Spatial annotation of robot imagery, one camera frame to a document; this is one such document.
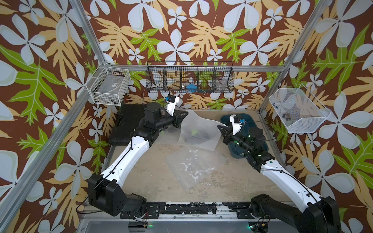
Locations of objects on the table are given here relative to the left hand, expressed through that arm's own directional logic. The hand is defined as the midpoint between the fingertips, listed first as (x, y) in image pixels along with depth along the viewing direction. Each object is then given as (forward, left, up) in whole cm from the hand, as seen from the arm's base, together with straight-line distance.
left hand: (188, 111), depth 71 cm
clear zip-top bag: (-1, -2, -6) cm, 7 cm away
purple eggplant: (-4, -7, -14) cm, 16 cm away
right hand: (-4, -16, -7) cm, 17 cm away
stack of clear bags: (-13, -2, -36) cm, 38 cm away
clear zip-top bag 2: (+10, +13, -36) cm, 39 cm away
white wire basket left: (+22, +48, -1) cm, 52 cm away
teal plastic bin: (+18, -45, -30) cm, 57 cm away
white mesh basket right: (+8, -65, -8) cm, 66 cm away
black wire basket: (+38, -2, -6) cm, 39 cm away
